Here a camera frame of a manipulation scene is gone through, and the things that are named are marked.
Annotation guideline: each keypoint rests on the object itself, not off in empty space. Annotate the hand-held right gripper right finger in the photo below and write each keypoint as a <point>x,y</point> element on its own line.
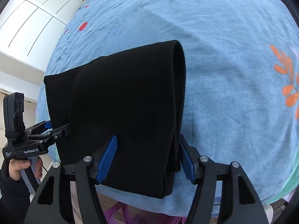
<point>186,165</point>

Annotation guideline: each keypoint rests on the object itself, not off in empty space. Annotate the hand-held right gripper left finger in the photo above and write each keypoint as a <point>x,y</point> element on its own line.
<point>107,158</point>

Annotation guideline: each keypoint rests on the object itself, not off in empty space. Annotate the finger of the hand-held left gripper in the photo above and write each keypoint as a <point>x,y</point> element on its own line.
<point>60,132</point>
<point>48,124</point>

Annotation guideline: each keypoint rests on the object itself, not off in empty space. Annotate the black pants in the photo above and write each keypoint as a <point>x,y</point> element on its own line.
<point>121,93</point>

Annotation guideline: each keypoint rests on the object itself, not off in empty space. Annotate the person's left forearm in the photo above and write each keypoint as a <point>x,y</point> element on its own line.
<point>11,198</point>

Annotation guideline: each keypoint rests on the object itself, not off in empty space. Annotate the person's left hand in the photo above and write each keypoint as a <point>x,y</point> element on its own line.
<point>16,169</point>

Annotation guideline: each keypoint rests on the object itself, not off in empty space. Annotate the purple cloth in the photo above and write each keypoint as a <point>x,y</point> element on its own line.
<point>130,217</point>

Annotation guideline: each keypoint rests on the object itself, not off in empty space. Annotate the white wardrobe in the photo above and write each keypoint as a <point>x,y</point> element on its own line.
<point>35,16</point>

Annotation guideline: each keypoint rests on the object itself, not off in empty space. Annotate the blue printed bed blanket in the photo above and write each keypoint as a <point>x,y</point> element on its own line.
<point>222,51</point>

